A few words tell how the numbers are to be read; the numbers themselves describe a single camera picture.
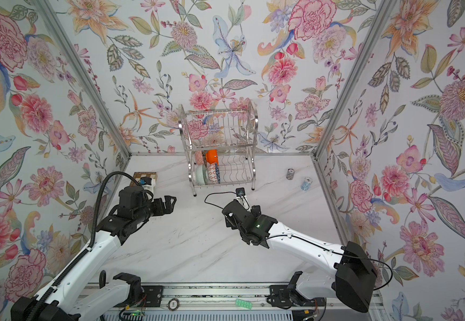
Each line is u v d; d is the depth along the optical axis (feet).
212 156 3.46
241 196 2.25
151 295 2.42
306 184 3.32
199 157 3.34
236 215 1.90
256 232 1.80
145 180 2.31
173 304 2.38
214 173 3.13
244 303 2.34
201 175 3.13
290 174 3.51
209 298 2.48
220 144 3.96
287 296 2.17
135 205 2.04
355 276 1.32
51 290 1.33
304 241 1.56
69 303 1.37
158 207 2.31
